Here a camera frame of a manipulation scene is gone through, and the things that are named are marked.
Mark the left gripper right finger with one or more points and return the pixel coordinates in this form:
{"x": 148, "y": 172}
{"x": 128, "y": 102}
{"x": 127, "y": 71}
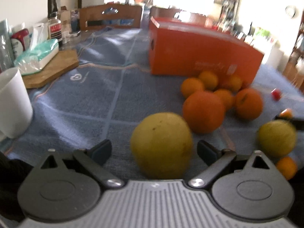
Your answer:
{"x": 216, "y": 160}

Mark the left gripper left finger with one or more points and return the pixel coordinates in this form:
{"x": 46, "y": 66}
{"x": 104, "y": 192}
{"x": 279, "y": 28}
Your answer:
{"x": 92, "y": 160}

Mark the yellow-green pear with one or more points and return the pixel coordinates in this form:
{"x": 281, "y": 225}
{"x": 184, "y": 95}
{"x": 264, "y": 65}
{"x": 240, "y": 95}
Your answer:
{"x": 277, "y": 138}
{"x": 162, "y": 146}

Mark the small tangerine far right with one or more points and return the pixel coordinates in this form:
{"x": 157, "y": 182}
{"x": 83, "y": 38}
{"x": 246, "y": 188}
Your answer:
{"x": 287, "y": 113}

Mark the small tangerine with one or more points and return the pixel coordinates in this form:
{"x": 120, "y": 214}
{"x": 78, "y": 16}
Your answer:
{"x": 190, "y": 86}
{"x": 209, "y": 79}
{"x": 287, "y": 167}
{"x": 287, "y": 113}

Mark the red cherry tomato far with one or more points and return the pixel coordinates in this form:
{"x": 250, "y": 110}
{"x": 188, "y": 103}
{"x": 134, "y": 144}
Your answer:
{"x": 276, "y": 94}

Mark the small tangerine front right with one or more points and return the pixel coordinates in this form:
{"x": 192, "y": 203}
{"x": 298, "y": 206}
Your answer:
{"x": 287, "y": 167}

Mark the large orange left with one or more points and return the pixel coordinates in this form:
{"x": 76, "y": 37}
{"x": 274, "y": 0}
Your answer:
{"x": 204, "y": 112}

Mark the large orange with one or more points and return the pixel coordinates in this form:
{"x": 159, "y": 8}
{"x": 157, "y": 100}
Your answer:
{"x": 248, "y": 104}
{"x": 204, "y": 112}

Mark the large orange centre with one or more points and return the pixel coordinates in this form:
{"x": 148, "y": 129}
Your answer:
{"x": 248, "y": 104}

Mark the blue checked tablecloth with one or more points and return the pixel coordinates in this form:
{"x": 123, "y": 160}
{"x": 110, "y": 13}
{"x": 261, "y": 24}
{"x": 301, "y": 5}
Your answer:
{"x": 112, "y": 90}

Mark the small tangerine centre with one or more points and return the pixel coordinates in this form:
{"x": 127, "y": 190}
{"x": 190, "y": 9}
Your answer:
{"x": 190, "y": 86}

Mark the small tangerine back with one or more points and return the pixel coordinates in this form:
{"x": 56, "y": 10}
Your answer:
{"x": 209, "y": 79}

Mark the white mug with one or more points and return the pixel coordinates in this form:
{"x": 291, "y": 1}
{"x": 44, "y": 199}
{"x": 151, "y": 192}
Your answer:
{"x": 16, "y": 108}

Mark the wooden board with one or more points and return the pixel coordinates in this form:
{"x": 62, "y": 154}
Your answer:
{"x": 63, "y": 62}

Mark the tissue pack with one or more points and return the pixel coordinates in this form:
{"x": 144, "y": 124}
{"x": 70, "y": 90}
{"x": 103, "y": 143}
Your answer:
{"x": 33, "y": 61}

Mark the orange cardboard box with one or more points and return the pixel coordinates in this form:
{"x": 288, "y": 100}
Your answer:
{"x": 185, "y": 49}

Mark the labelled glass bottle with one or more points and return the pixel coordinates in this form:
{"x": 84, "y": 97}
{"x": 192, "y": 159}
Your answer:
{"x": 54, "y": 28}

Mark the wooden chair left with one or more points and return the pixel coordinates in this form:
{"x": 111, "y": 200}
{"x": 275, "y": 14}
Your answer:
{"x": 111, "y": 14}

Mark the wooden chair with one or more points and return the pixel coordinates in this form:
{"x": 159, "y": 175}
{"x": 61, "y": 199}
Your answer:
{"x": 111, "y": 14}
{"x": 173, "y": 14}

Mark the wooden chair centre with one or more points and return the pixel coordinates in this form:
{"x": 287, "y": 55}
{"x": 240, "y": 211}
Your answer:
{"x": 173, "y": 14}

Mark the wall clock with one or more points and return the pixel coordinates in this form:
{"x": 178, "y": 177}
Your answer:
{"x": 290, "y": 11}

